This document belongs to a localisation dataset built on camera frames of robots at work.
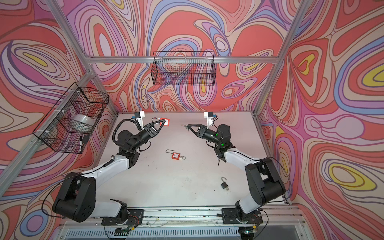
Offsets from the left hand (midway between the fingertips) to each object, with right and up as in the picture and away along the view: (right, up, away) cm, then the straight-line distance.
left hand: (166, 123), depth 71 cm
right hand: (+11, -3, +6) cm, 13 cm away
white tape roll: (-40, 0, -2) cm, 40 cm away
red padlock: (+2, -20, +22) cm, 30 cm away
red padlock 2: (0, +1, +1) cm, 1 cm away
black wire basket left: (-50, -2, -5) cm, 50 cm away
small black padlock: (+31, -35, +13) cm, 49 cm away
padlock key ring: (+6, -21, +23) cm, 32 cm away
